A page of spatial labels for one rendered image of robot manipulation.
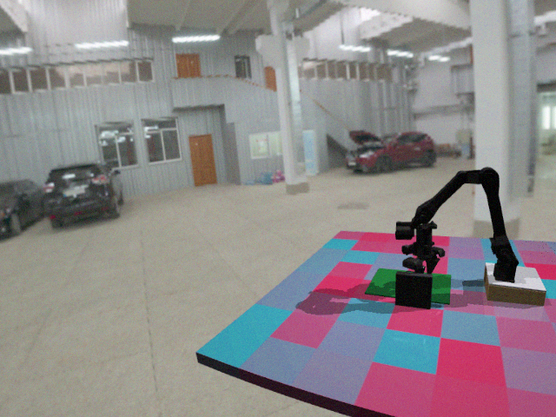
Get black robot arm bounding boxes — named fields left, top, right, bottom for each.
left=395, top=168, right=519, bottom=283

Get green circuit board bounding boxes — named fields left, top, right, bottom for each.
left=365, top=268, right=451, bottom=305

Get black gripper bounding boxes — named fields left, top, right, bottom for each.
left=402, top=240, right=446, bottom=275

